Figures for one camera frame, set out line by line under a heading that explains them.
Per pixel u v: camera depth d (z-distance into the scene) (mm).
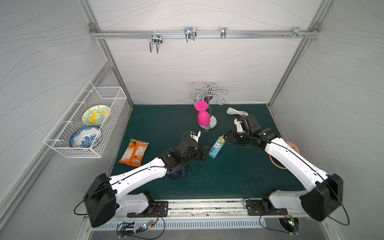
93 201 414
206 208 751
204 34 786
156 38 783
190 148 581
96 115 703
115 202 472
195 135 678
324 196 391
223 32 792
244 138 651
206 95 884
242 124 636
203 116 905
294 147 820
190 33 765
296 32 765
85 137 625
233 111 1143
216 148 931
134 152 911
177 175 777
